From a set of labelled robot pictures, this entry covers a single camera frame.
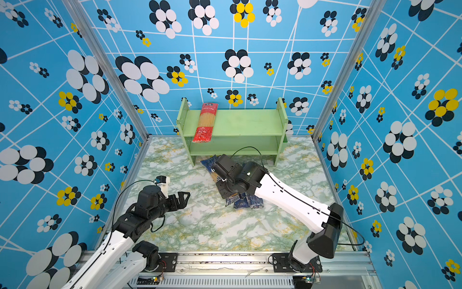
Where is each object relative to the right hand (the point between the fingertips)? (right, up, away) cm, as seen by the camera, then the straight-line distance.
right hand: (225, 186), depth 72 cm
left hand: (-19, -5, +6) cm, 21 cm away
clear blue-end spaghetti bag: (+3, -4, -6) cm, 8 cm away
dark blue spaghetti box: (+11, -10, +15) cm, 21 cm away
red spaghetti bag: (-10, +23, +8) cm, 27 cm away
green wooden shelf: (+4, +23, +12) cm, 26 cm away
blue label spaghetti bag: (-8, +8, +7) cm, 13 cm away
